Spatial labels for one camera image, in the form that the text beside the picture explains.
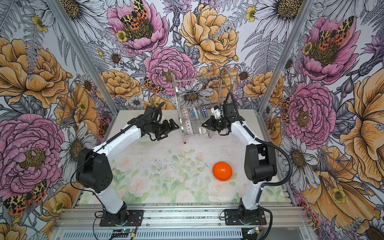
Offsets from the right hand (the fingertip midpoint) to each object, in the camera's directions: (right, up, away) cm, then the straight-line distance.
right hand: (202, 128), depth 88 cm
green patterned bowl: (-8, -2, +7) cm, 11 cm away
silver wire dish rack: (-3, +24, +27) cm, 36 cm away
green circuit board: (+24, -47, -17) cm, 56 cm away
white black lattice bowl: (+2, -2, 0) cm, 3 cm away
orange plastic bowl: (+11, -25, -1) cm, 27 cm away
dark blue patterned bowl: (-11, +9, +14) cm, 20 cm away
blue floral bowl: (-5, +10, +16) cm, 19 cm away
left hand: (-17, -3, -1) cm, 17 cm away
